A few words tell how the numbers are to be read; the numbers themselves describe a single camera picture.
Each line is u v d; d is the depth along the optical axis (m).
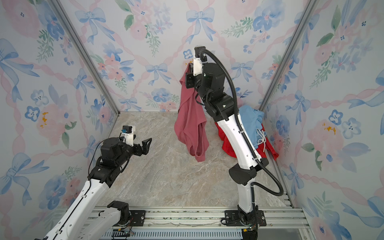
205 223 0.73
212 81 0.43
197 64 0.50
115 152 0.55
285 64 0.90
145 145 0.68
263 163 0.47
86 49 0.86
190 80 0.54
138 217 0.75
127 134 0.63
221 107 0.45
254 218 0.64
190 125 0.70
